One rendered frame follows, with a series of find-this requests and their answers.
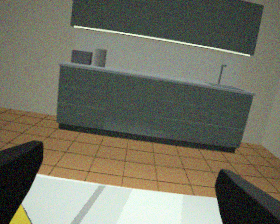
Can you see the yellow rectangular block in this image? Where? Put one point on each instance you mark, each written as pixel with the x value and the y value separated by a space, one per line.
pixel 20 217

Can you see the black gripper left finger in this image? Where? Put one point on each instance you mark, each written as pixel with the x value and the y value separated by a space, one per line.
pixel 18 169

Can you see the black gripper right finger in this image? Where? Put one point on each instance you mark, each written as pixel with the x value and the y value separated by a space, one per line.
pixel 240 202

